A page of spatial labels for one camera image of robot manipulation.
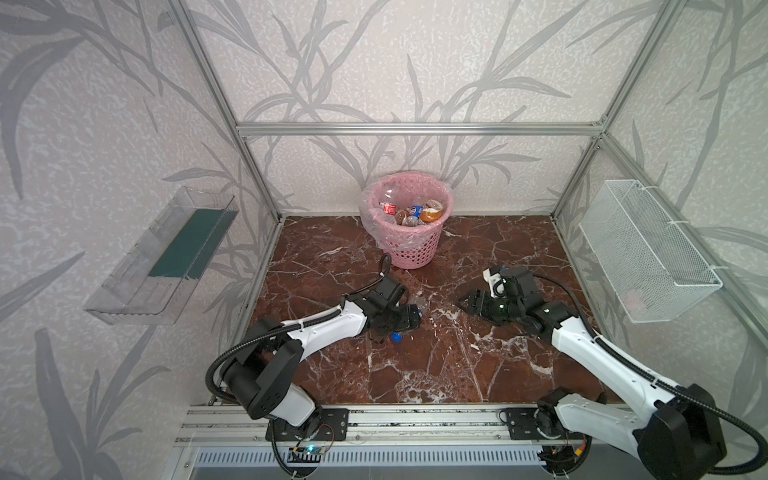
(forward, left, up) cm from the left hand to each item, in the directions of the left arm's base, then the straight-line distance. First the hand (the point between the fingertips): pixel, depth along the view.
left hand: (415, 316), depth 86 cm
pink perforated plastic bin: (+21, -3, +3) cm, 21 cm away
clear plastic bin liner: (+31, +5, +14) cm, 34 cm away
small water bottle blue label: (+28, 0, +15) cm, 32 cm away
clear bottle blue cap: (+6, -2, -5) cm, 8 cm away
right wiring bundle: (-33, -36, -6) cm, 49 cm away
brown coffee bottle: (+23, -4, +20) cm, 31 cm away
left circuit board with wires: (-32, +26, -7) cm, 42 cm away
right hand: (+2, -13, +8) cm, 15 cm away
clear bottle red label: (+29, +8, +13) cm, 33 cm away
